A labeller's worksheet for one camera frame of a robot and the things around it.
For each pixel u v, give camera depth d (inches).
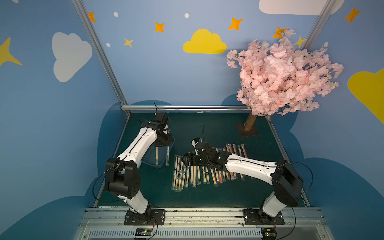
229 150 39.7
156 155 37.7
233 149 39.8
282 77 23.6
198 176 34.8
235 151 39.4
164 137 28.8
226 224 29.3
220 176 34.8
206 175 34.8
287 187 17.4
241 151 39.4
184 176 34.8
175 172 35.5
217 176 34.8
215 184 33.9
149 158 37.7
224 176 34.8
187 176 34.8
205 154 25.3
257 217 26.5
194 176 34.8
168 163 32.9
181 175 34.8
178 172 35.6
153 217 29.0
